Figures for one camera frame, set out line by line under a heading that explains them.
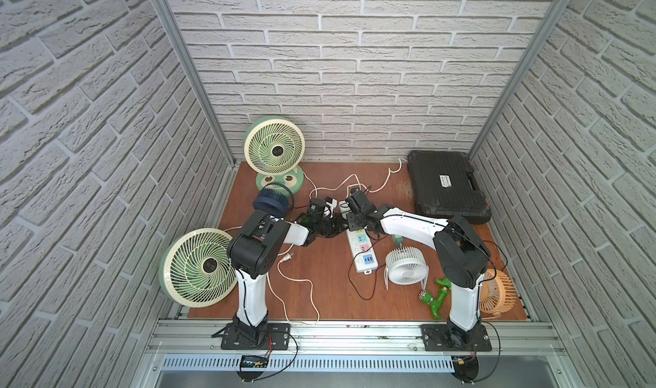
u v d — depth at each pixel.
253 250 0.52
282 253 0.90
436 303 0.78
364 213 0.73
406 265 0.76
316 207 0.79
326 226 0.85
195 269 0.72
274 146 0.90
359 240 0.92
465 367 0.69
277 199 0.94
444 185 1.03
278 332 0.74
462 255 0.50
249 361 0.72
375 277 0.85
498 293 0.71
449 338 0.64
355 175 1.00
